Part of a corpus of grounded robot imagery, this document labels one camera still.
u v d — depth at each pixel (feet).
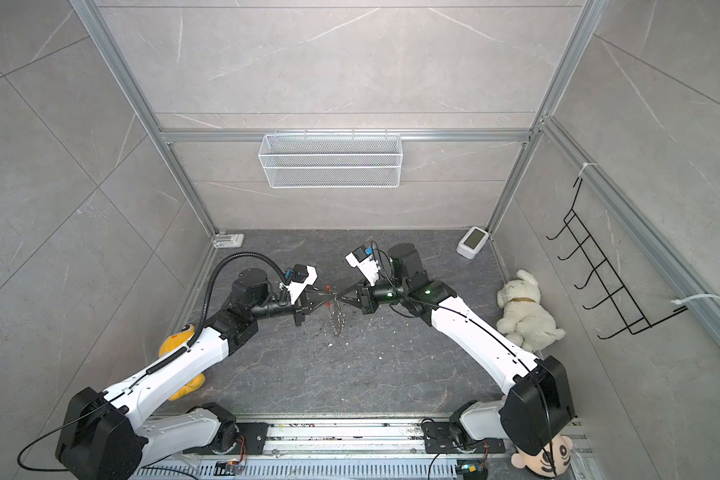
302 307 2.08
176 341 2.68
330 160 3.29
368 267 2.13
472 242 3.65
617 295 2.09
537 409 1.31
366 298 2.05
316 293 2.24
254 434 2.40
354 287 2.18
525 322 2.73
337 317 2.35
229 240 3.76
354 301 2.21
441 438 2.39
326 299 2.28
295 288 2.00
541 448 1.35
